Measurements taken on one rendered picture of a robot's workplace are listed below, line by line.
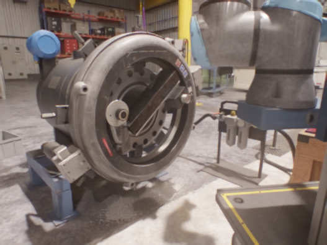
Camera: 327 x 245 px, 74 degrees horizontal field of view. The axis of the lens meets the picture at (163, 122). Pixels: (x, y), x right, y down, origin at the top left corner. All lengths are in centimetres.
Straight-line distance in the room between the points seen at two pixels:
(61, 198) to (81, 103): 64
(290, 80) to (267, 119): 12
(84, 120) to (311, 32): 77
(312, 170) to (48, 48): 170
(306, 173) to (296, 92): 87
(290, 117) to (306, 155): 78
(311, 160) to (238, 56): 91
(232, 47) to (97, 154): 65
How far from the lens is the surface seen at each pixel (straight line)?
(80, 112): 90
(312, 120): 72
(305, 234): 88
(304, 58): 68
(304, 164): 145
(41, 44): 158
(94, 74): 90
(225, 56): 66
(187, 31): 480
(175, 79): 115
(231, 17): 67
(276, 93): 66
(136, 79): 116
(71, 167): 95
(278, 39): 66
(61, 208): 140
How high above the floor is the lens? 83
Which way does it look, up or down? 14 degrees down
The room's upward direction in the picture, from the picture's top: straight up
